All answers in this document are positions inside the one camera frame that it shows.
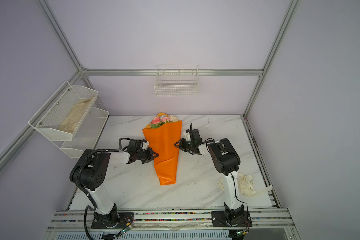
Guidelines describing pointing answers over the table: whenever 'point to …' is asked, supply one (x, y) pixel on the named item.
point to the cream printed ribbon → (247, 186)
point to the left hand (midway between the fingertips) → (158, 155)
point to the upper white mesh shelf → (60, 117)
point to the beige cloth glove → (70, 123)
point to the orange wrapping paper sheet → (162, 140)
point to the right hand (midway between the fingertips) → (174, 145)
